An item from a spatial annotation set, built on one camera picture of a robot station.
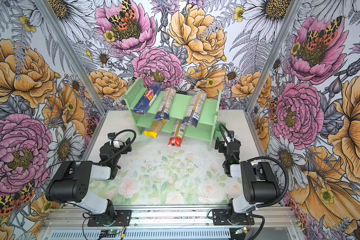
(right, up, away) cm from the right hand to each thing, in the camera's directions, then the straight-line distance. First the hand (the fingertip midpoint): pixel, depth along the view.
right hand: (225, 141), depth 94 cm
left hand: (-63, -1, 0) cm, 63 cm away
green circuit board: (-60, -40, -23) cm, 76 cm away
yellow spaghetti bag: (-42, +9, -2) cm, 43 cm away
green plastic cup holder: (-8, +9, -14) cm, 18 cm away
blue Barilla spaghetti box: (-45, +25, -9) cm, 52 cm away
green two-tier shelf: (-11, +8, +4) cm, 14 cm away
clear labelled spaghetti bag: (-20, +19, -13) cm, 30 cm away
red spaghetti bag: (-29, +5, -5) cm, 30 cm away
